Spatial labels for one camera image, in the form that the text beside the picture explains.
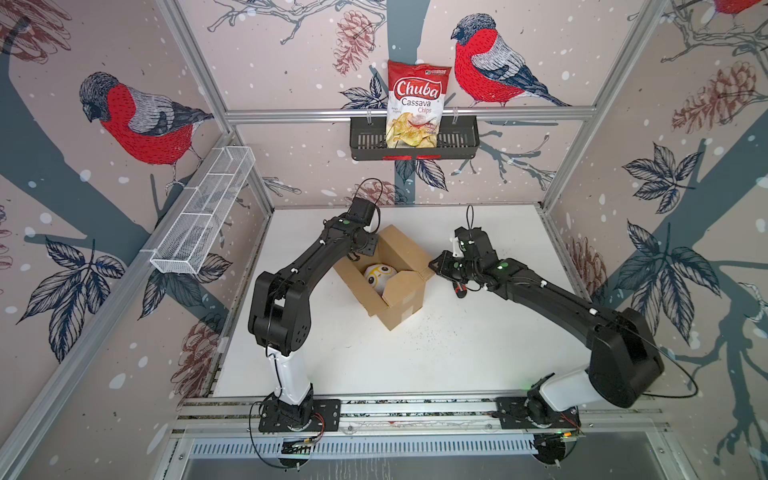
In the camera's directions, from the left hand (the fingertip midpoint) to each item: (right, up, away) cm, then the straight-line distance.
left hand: (364, 242), depth 91 cm
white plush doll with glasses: (+4, -10, -1) cm, 11 cm away
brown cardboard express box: (+12, -14, -11) cm, 21 cm away
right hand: (+18, -8, -8) cm, 21 cm away
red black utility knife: (+31, -16, +4) cm, 36 cm away
